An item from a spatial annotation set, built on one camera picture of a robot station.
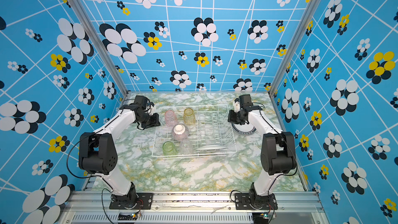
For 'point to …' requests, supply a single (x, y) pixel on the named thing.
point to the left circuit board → (128, 216)
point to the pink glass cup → (171, 119)
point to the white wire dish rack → (193, 130)
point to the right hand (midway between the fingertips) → (230, 118)
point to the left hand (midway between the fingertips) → (161, 122)
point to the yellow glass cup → (189, 117)
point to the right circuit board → (260, 217)
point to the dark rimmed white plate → (245, 129)
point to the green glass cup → (169, 149)
